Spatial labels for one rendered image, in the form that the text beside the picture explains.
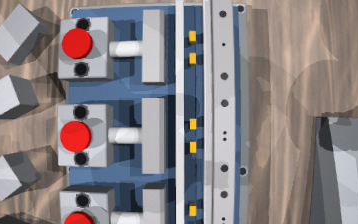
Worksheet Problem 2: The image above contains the grey metal cabinet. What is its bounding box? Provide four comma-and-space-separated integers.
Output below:
309, 117, 358, 224

